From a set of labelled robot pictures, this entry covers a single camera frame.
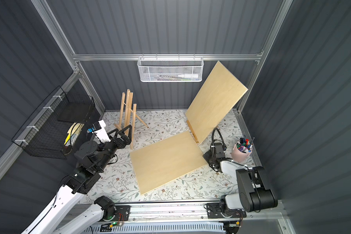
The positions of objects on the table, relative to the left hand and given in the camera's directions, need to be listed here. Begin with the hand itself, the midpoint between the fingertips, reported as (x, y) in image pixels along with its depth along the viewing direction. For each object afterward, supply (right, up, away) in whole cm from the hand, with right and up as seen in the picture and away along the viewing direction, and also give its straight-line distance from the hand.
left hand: (125, 129), depth 63 cm
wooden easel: (-8, +8, +26) cm, 28 cm away
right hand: (+42, -18, +30) cm, 55 cm away
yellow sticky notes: (-24, -2, +2) cm, 24 cm away
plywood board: (+13, -22, +28) cm, 38 cm away
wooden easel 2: (+33, -3, +38) cm, 51 cm away
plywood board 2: (+46, +16, +19) cm, 52 cm away
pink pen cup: (+60, -13, +20) cm, 65 cm away
